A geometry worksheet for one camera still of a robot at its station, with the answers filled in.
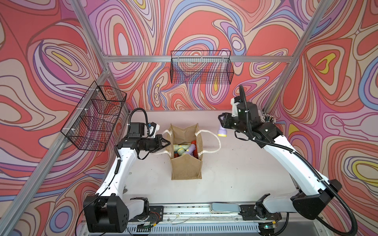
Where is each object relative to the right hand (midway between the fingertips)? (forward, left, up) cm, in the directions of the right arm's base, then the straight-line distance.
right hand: (221, 121), depth 72 cm
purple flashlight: (-4, +15, -20) cm, 26 cm away
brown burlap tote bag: (-14, +19, -20) cm, 31 cm away
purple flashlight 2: (-6, 0, 0) cm, 6 cm away
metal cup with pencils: (+15, -35, -16) cm, 41 cm away
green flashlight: (+1, +24, -23) cm, 34 cm away
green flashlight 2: (-4, +21, -22) cm, 31 cm away
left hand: (-5, +26, -10) cm, 28 cm away
